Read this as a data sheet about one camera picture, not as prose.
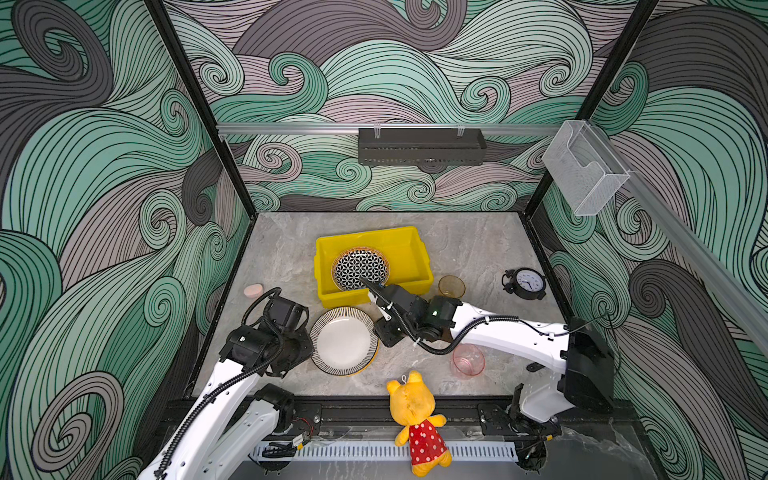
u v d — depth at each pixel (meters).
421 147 0.96
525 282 0.97
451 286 0.97
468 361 0.82
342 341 0.86
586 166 0.79
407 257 1.06
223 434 0.53
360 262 1.04
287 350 0.62
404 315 0.57
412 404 0.69
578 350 0.48
